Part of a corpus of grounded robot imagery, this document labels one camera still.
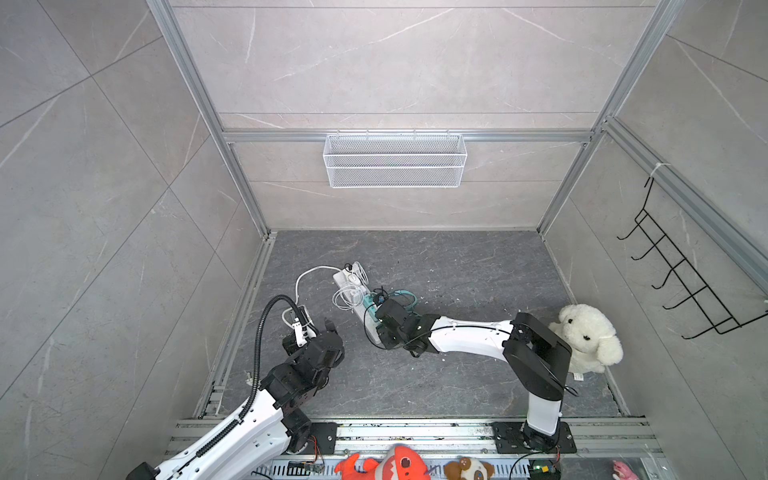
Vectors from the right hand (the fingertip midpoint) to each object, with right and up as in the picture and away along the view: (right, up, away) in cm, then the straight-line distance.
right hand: (384, 325), depth 90 cm
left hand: (-19, +4, -11) cm, 22 cm away
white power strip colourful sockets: (-10, +13, +5) cm, 17 cm away
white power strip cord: (-30, +9, +11) cm, 34 cm away
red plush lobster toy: (+3, -24, -26) cm, 36 cm away
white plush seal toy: (+52, +1, -18) cm, 55 cm away
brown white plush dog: (+20, -28, -22) cm, 41 cm away
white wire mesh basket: (+4, +54, +11) cm, 55 cm away
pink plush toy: (+56, -28, -23) cm, 67 cm away
